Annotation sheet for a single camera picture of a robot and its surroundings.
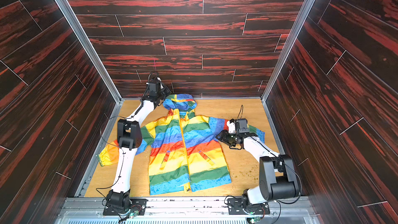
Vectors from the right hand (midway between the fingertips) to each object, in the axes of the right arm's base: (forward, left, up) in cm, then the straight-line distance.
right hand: (221, 136), depth 92 cm
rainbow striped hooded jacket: (-7, +23, -5) cm, 24 cm away
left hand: (+33, +33, +11) cm, 48 cm away
